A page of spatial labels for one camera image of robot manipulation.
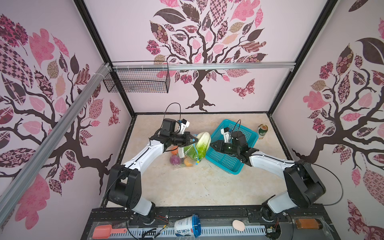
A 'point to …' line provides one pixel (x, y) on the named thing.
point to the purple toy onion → (175, 159)
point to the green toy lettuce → (198, 150)
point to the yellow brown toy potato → (187, 163)
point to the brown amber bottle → (313, 223)
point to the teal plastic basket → (230, 163)
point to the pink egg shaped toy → (238, 225)
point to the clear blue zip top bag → (182, 165)
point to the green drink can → (262, 129)
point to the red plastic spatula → (104, 231)
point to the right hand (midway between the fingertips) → (211, 143)
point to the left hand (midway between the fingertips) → (198, 142)
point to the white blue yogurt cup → (189, 226)
